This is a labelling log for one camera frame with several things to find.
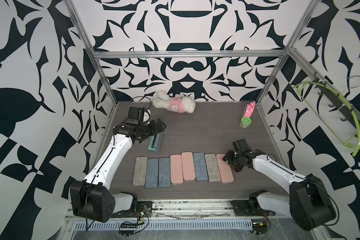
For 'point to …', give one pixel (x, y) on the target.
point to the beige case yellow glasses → (140, 171)
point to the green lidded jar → (245, 122)
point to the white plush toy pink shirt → (175, 103)
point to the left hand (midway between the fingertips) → (158, 125)
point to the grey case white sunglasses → (164, 172)
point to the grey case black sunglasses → (213, 168)
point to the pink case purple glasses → (188, 166)
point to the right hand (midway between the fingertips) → (223, 158)
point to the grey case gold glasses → (200, 166)
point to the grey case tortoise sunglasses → (152, 173)
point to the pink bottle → (249, 109)
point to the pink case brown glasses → (176, 169)
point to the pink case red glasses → (225, 170)
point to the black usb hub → (125, 225)
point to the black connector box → (259, 228)
